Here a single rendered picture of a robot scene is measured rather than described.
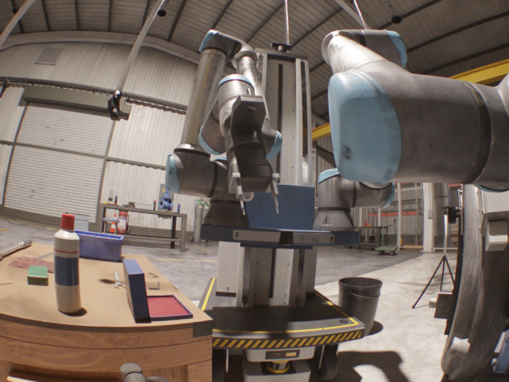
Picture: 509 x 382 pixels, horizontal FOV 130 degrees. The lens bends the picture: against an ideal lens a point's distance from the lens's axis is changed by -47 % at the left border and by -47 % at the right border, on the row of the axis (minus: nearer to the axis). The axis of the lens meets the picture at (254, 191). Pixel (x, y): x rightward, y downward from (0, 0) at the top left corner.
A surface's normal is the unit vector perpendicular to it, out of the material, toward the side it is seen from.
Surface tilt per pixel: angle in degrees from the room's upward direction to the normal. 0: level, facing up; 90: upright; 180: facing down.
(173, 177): 112
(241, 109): 155
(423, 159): 142
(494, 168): 148
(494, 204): 68
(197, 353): 90
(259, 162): 63
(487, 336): 104
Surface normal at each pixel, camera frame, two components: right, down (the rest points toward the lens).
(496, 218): -0.36, 0.86
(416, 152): -0.27, 0.61
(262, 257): 0.10, -0.15
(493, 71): -0.85, -0.14
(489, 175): -0.18, 0.84
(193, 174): 0.47, 0.06
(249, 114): 0.15, 0.85
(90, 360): 0.61, -0.09
